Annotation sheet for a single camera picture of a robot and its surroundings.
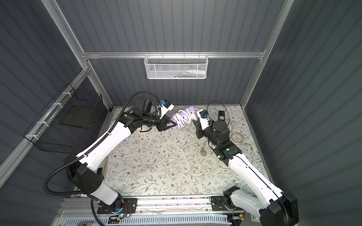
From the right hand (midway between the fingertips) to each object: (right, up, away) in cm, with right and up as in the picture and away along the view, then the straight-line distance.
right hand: (197, 119), depth 72 cm
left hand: (-11, -2, 0) cm, 12 cm away
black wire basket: (-71, -3, +1) cm, 71 cm away
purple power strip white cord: (-10, 0, -3) cm, 10 cm away
